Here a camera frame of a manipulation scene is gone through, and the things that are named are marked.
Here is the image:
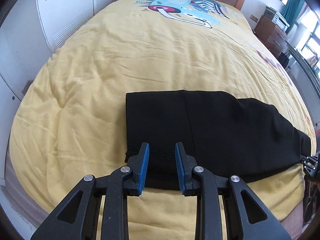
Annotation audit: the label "black chair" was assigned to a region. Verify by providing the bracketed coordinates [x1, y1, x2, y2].
[278, 52, 289, 69]

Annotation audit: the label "yellow cartoon print bedspread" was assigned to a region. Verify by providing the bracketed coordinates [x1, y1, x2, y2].
[9, 0, 316, 240]

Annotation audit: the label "white boxes on dresser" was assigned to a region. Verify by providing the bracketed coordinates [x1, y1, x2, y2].
[263, 7, 290, 32]

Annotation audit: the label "brown wooden dresser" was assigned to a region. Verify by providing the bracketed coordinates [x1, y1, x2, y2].
[254, 16, 287, 58]

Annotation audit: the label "dark desk by window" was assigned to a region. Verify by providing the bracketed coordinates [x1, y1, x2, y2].
[285, 41, 320, 111]

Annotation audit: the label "black pants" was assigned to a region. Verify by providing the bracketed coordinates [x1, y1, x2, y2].
[126, 90, 311, 190]

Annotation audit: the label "teal curtain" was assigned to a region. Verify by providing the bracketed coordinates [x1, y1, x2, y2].
[281, 0, 305, 34]

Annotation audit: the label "white wardrobe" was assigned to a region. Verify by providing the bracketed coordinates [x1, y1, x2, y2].
[1, 0, 115, 186]

